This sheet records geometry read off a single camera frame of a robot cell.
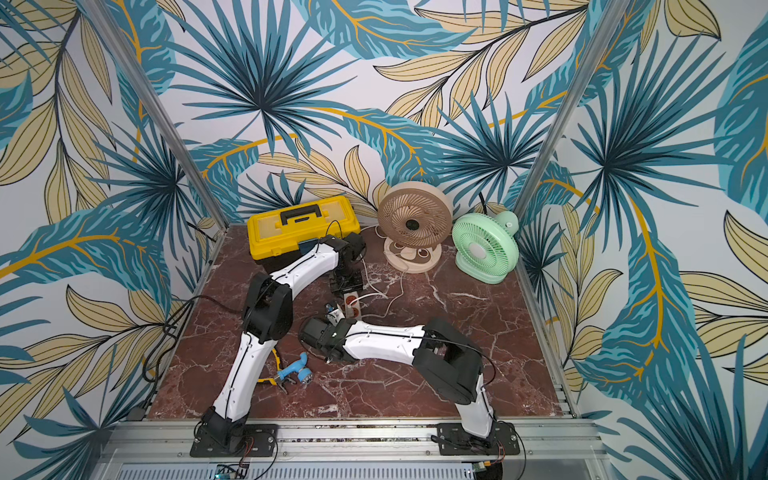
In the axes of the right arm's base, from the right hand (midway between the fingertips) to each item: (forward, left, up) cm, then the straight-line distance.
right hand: (349, 336), depth 87 cm
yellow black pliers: (-11, +19, -2) cm, 22 cm away
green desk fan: (+18, -40, +18) cm, 47 cm away
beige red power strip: (+8, -1, 0) cm, 8 cm away
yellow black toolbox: (+28, +24, +13) cm, 39 cm away
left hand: (+15, -1, -2) cm, 15 cm away
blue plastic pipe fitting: (-8, +13, -1) cm, 16 cm away
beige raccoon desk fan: (+27, -20, +21) cm, 40 cm away
